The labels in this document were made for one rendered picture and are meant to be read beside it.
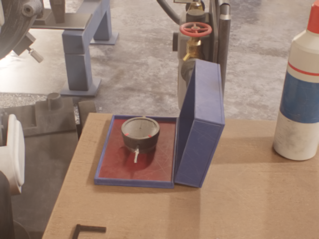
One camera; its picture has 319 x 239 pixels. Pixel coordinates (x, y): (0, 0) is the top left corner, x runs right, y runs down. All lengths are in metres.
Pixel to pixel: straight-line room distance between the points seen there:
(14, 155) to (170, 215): 0.46
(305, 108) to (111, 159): 0.28
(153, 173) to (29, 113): 0.74
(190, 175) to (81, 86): 1.19
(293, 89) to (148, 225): 0.26
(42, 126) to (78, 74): 0.51
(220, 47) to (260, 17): 1.56
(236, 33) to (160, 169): 1.71
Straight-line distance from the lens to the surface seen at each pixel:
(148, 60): 1.98
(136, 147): 0.63
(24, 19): 1.31
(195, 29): 0.99
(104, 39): 2.16
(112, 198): 0.59
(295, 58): 0.60
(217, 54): 0.96
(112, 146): 0.67
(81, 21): 1.72
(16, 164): 0.93
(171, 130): 0.70
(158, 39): 2.19
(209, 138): 0.55
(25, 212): 1.03
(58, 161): 1.14
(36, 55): 1.47
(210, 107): 0.56
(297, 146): 0.66
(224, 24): 0.94
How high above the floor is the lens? 0.88
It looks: 34 degrees down
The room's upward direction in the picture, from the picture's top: straight up
